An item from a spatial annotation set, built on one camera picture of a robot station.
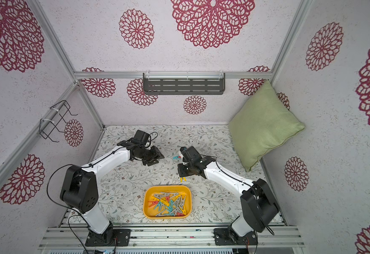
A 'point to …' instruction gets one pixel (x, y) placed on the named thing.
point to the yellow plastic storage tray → (149, 211)
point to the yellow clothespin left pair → (154, 199)
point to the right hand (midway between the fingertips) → (178, 168)
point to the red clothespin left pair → (154, 202)
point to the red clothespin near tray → (179, 214)
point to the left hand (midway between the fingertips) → (162, 158)
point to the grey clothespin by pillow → (162, 194)
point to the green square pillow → (261, 124)
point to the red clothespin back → (167, 198)
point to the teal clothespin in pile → (176, 157)
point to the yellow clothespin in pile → (183, 178)
